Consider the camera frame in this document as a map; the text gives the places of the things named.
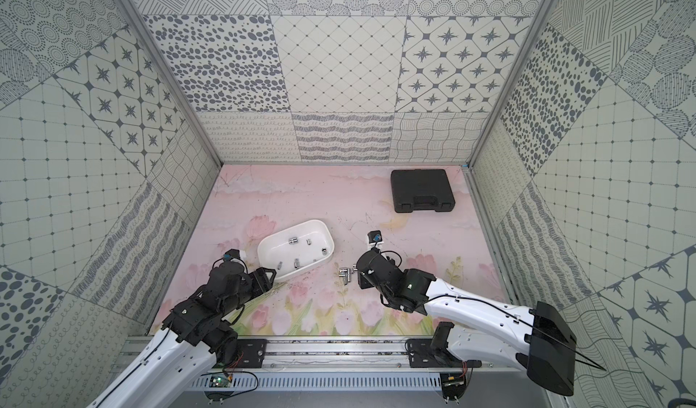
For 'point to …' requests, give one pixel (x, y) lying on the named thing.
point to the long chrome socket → (279, 265)
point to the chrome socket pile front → (346, 274)
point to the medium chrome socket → (296, 263)
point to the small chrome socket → (324, 251)
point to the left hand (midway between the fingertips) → (268, 271)
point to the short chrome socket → (308, 241)
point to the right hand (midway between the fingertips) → (366, 265)
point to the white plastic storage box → (296, 248)
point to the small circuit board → (217, 382)
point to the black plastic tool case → (421, 189)
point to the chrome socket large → (293, 239)
